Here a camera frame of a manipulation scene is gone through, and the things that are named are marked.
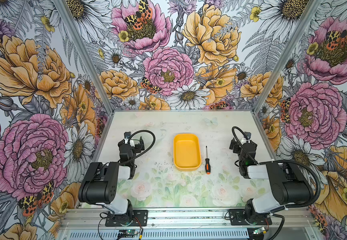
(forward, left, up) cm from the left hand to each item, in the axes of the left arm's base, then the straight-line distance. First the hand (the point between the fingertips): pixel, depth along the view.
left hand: (134, 141), depth 94 cm
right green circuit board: (-46, -63, -9) cm, 79 cm away
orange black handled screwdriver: (-15, -44, -6) cm, 47 cm away
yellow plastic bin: (-4, -33, -8) cm, 34 cm away
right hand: (-2, -66, 0) cm, 66 cm away
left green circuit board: (-45, -5, -9) cm, 46 cm away
